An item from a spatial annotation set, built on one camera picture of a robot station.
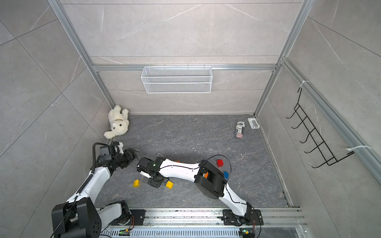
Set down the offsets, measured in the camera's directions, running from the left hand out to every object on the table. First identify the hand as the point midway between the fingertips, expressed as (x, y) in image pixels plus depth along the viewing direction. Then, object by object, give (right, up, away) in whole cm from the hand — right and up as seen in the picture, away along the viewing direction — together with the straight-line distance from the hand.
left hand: (137, 151), depth 86 cm
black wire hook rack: (+88, +2, -29) cm, 93 cm away
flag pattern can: (+68, +13, +20) cm, 72 cm away
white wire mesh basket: (+22, +48, +14) cm, 54 cm away
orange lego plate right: (+39, -4, -30) cm, 49 cm away
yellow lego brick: (+1, -18, -4) cm, 18 cm away
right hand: (+13, -16, -3) cm, 21 cm away
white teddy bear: (-19, +17, +17) cm, 31 cm away
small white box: (+81, +18, +28) cm, 87 cm away
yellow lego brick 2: (+20, -18, -5) cm, 27 cm away
